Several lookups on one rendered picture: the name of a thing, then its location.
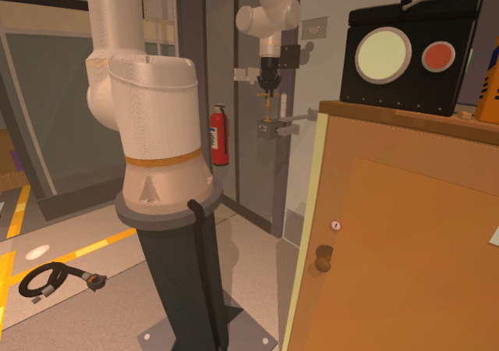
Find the white round floor disc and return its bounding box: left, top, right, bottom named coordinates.
left=24, top=244, right=51, bottom=261

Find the grey paddle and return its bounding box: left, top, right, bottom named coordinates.
left=286, top=108, right=319, bottom=123

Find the red fire extinguisher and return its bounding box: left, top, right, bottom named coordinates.
left=209, top=103, right=231, bottom=168

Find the black door bracket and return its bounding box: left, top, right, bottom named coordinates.
left=278, top=44, right=302, bottom=69

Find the grey lock box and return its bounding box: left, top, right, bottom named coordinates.
left=256, top=115, right=282, bottom=140

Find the wooden cupboard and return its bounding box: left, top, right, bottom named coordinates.
left=280, top=100, right=499, bottom=351

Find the grey vestibule door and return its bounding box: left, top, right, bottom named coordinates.
left=232, top=0, right=303, bottom=239

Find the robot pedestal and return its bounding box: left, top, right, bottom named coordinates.
left=114, top=179, right=280, bottom=351

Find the grey latch bolt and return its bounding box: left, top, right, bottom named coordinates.
left=275, top=123, right=302, bottom=138

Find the orange box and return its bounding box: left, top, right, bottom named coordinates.
left=472, top=34, right=499, bottom=126

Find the large glazed partition window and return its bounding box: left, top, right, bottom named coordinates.
left=0, top=0, right=181, bottom=222

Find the white key fork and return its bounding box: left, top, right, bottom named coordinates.
left=233, top=66, right=262, bottom=84

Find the brown round cupboard knob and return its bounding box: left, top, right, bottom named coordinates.
left=313, top=244, right=335, bottom=273

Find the brass carriage key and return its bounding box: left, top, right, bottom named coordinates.
left=257, top=90, right=279, bottom=113

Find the black signal lamp box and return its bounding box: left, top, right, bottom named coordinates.
left=338, top=0, right=484, bottom=118

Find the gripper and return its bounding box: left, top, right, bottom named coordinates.
left=256, top=55, right=284, bottom=94

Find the black coiled hose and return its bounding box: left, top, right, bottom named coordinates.
left=18, top=261, right=108, bottom=305

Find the grey wall plate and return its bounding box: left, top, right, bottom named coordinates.
left=300, top=16, right=329, bottom=40

